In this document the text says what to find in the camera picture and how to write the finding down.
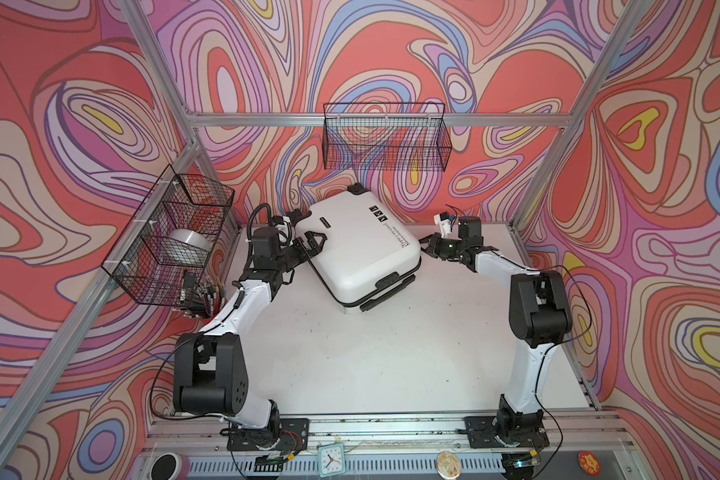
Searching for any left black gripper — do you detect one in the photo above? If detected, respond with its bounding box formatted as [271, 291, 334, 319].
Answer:
[271, 231, 325, 275]

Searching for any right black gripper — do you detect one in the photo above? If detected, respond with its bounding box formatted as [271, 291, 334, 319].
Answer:
[411, 232, 464, 259]

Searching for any black suitcase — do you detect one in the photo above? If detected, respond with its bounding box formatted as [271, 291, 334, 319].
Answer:
[294, 183, 422, 313]

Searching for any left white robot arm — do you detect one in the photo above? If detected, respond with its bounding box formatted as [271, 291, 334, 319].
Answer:
[173, 226, 327, 436]

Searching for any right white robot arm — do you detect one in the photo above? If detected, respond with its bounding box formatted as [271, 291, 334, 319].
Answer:
[420, 212, 572, 445]

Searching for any red pen holder cup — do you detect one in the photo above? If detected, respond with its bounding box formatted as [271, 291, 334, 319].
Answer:
[177, 274, 226, 319]

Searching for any white roll in basket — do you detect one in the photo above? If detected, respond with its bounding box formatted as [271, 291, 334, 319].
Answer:
[165, 229, 212, 268]

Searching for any small teal alarm clock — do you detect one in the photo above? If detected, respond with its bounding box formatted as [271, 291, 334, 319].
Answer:
[317, 443, 347, 478]

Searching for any pink tape roll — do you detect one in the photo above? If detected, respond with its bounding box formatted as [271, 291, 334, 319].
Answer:
[147, 452, 190, 480]

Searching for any red round sticker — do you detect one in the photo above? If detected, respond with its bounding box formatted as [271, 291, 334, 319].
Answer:
[578, 451, 602, 477]

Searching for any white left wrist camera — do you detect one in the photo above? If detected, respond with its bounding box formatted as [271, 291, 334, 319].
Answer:
[271, 215, 293, 233]

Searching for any wire basket on back wall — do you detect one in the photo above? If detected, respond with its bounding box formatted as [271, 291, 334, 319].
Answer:
[322, 100, 452, 172]

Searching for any wire basket on wall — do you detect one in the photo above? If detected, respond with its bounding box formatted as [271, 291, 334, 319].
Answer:
[322, 100, 452, 172]
[101, 166, 235, 315]

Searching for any wire basket on left wall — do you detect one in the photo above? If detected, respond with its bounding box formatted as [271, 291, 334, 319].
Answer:
[101, 166, 235, 315]

